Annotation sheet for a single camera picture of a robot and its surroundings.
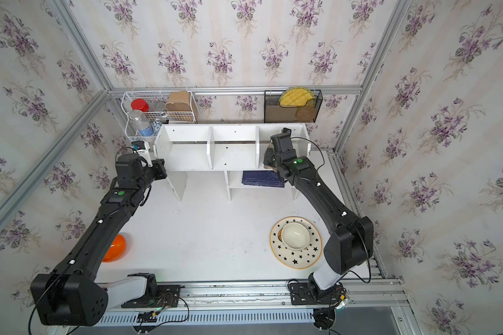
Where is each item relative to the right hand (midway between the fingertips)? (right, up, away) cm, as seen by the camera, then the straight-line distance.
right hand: (274, 154), depth 83 cm
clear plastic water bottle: (-56, +12, +8) cm, 58 cm away
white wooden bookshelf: (-18, +3, +5) cm, 19 cm away
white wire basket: (-52, +19, +10) cm, 56 cm away
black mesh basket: (+2, +20, +13) cm, 24 cm away
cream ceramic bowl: (+9, -34, +3) cm, 35 cm away
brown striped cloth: (-3, -5, -4) cm, 7 cm away
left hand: (-42, -3, -5) cm, 42 cm away
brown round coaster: (+17, +20, +15) cm, 31 cm away
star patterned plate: (+9, -42, -2) cm, 43 cm away
